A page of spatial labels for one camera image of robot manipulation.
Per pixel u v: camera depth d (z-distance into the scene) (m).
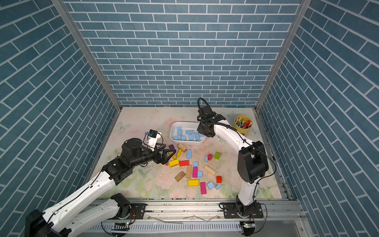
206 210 0.75
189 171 0.87
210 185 0.81
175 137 1.01
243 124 0.98
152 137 0.64
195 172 0.87
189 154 0.94
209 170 0.88
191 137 1.02
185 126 1.09
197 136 1.02
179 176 0.85
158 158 0.63
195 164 0.90
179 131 1.05
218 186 0.81
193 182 0.83
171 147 0.96
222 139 0.59
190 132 1.06
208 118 0.69
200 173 0.86
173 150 0.69
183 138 1.01
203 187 0.82
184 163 0.91
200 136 1.02
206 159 0.90
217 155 0.94
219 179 0.82
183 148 0.96
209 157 0.91
